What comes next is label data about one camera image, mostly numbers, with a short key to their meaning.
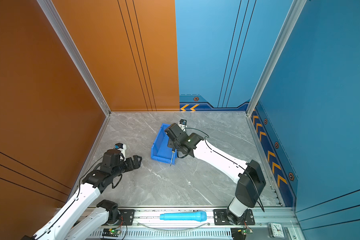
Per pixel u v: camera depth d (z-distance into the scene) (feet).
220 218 2.38
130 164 2.33
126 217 2.42
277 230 2.24
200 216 2.33
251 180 1.35
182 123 2.32
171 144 2.28
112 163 1.99
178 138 1.90
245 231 2.28
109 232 2.34
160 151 3.24
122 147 2.39
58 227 1.38
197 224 2.37
